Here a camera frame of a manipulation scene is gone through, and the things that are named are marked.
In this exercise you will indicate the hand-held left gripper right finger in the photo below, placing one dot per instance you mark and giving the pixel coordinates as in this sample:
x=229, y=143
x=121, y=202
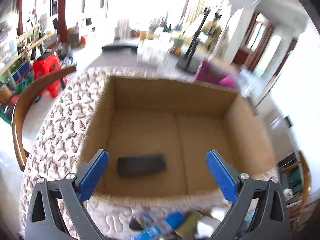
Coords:
x=222, y=177

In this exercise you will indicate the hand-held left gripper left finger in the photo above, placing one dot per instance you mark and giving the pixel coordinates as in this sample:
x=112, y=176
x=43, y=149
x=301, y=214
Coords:
x=93, y=176

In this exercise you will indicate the black rectangular case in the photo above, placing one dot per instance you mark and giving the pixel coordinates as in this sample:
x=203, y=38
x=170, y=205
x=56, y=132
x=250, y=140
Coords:
x=141, y=165

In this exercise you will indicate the white item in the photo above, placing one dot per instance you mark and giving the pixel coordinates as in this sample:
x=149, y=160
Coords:
x=208, y=226

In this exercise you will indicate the olive green roll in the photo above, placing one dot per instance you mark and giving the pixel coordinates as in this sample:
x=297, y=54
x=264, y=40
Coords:
x=190, y=221

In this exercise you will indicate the blue item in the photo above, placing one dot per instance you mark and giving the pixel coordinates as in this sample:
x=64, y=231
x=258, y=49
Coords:
x=172, y=221

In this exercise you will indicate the cardboard box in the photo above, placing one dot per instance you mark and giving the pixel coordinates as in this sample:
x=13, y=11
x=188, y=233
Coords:
x=150, y=135

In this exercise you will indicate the wooden chair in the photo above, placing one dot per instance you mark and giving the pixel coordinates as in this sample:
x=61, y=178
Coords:
x=18, y=110
x=306, y=180

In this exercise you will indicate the pink item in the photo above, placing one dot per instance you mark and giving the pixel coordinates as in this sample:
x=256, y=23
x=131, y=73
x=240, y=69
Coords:
x=227, y=81

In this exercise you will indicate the purple box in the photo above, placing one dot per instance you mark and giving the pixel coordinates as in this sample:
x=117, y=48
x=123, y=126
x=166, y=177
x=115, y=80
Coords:
x=205, y=72

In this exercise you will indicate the red plastic stool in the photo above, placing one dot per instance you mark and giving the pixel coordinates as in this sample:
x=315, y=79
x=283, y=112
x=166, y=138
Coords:
x=47, y=66

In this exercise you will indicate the black pole stand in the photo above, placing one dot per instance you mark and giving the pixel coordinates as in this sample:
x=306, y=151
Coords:
x=186, y=63

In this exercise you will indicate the patterned tissue box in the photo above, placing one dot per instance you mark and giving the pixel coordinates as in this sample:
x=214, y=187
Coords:
x=152, y=52

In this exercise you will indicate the green cup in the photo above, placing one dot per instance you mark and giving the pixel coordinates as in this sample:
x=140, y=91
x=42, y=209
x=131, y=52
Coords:
x=178, y=43

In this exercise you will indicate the yellow drink jar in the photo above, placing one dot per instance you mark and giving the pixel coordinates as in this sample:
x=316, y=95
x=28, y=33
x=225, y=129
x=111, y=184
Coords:
x=143, y=34

